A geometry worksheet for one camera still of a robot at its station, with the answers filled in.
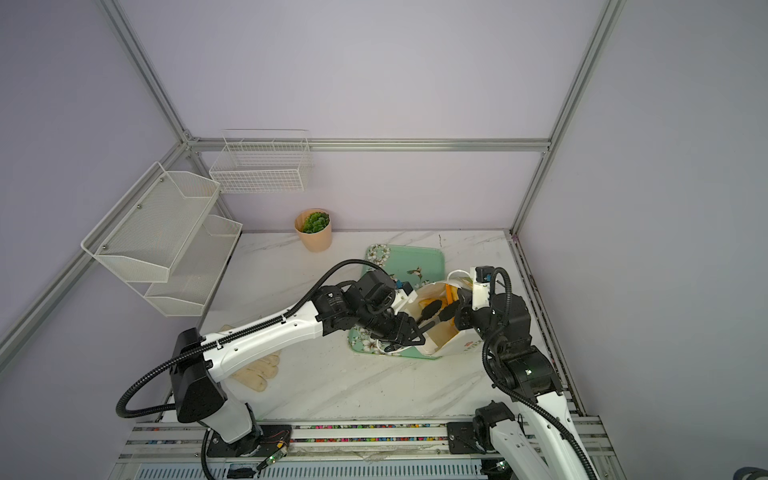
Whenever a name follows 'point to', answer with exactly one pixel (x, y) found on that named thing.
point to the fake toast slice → (451, 295)
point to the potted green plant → (314, 226)
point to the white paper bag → (445, 337)
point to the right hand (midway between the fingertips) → (457, 288)
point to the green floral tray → (414, 265)
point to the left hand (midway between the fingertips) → (417, 343)
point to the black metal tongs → (431, 309)
